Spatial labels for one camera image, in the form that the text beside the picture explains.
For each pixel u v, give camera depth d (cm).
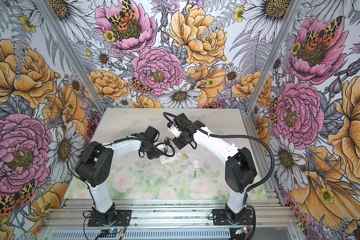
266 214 78
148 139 77
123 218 73
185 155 97
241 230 72
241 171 46
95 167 50
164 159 94
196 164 94
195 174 89
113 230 71
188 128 61
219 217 73
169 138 103
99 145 54
